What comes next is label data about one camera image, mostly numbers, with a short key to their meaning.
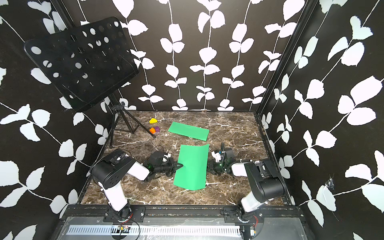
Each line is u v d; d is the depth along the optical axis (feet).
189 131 3.54
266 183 1.50
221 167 2.64
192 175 2.80
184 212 2.48
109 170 1.61
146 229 2.30
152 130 3.48
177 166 2.89
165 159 2.58
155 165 2.48
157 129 3.52
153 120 3.72
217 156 2.89
